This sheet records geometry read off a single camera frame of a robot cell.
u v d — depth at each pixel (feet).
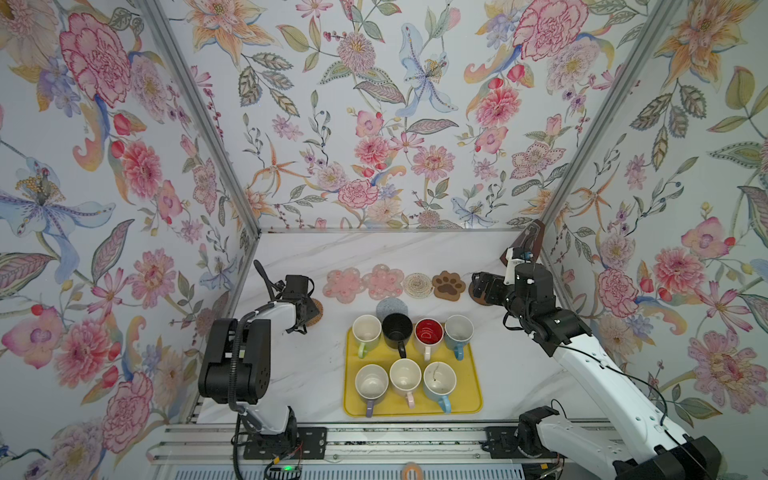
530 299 1.86
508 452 2.39
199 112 2.82
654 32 2.36
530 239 3.21
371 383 2.73
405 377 2.74
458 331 2.96
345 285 3.44
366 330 2.96
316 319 3.07
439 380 2.74
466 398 2.70
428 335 2.98
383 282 3.51
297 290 2.52
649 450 1.28
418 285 3.40
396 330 2.92
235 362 1.41
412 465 2.36
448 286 3.42
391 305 3.28
